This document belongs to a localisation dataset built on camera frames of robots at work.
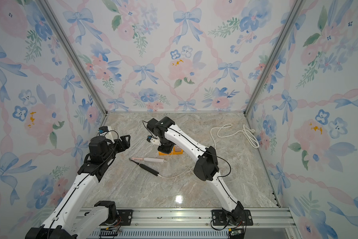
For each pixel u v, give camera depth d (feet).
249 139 3.37
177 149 3.01
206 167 1.89
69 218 1.39
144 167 2.96
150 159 3.01
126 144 2.36
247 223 2.49
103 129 2.22
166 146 2.45
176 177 2.88
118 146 2.29
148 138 2.57
